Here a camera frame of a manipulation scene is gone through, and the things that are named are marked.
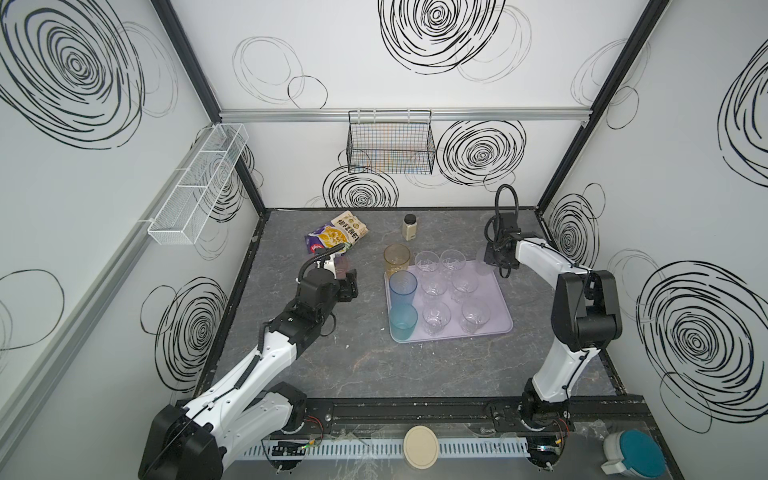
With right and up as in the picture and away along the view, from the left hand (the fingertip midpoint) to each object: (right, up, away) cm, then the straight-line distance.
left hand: (346, 270), depth 80 cm
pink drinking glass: (-4, 0, +19) cm, 20 cm away
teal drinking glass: (+16, -15, +7) cm, 23 cm away
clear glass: (+25, +1, +19) cm, 31 cm away
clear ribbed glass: (+35, -6, +13) cm, 38 cm away
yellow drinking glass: (+14, +2, +21) cm, 26 cm away
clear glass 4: (+26, -15, +8) cm, 31 cm away
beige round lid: (+19, -37, -16) cm, 44 cm away
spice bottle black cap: (+19, +13, +25) cm, 34 cm away
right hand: (+46, +2, +16) cm, 49 cm away
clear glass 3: (+25, -6, +11) cm, 28 cm away
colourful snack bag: (-5, +12, +29) cm, 32 cm away
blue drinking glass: (+16, -6, +10) cm, 20 cm away
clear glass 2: (+33, +1, +19) cm, 38 cm away
